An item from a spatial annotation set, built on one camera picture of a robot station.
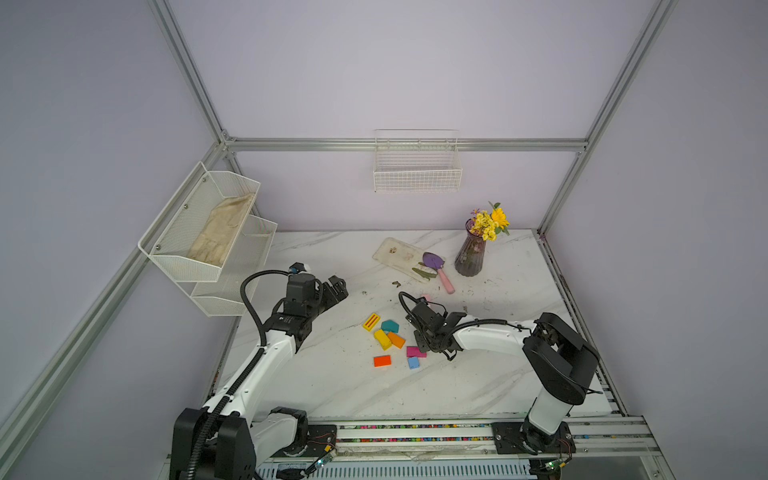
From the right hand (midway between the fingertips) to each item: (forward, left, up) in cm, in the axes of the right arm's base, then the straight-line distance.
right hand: (424, 335), depth 92 cm
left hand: (+6, +27, +16) cm, 32 cm away
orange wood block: (-2, +9, 0) cm, 9 cm away
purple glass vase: (+25, -16, +11) cm, 32 cm away
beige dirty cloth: (+31, +6, +1) cm, 32 cm away
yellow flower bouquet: (+25, -20, +24) cm, 40 cm away
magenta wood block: (-5, +3, +1) cm, 6 cm away
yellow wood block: (-2, +13, +1) cm, 13 cm away
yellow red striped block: (+4, +17, +1) cm, 17 cm away
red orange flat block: (-8, +13, -1) cm, 15 cm away
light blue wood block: (-8, +3, 0) cm, 9 cm away
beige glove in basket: (+16, +57, +31) cm, 67 cm away
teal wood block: (+3, +11, +1) cm, 11 cm away
